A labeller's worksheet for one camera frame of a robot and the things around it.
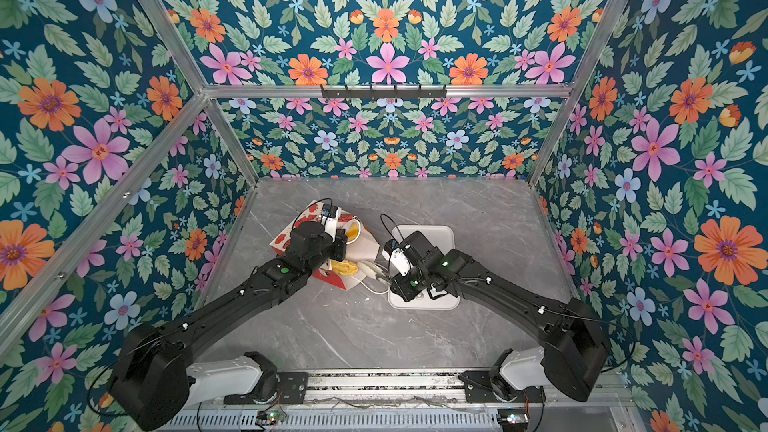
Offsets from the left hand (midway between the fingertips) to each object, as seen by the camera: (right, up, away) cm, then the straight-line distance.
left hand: (348, 224), depth 81 cm
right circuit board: (+42, -46, -10) cm, 63 cm away
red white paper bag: (+2, -8, +13) cm, 15 cm away
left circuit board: (-17, -46, -10) cm, 50 cm away
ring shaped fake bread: (0, -2, +8) cm, 8 cm away
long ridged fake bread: (-3, -14, +7) cm, 16 cm away
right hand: (+13, -16, -2) cm, 21 cm away
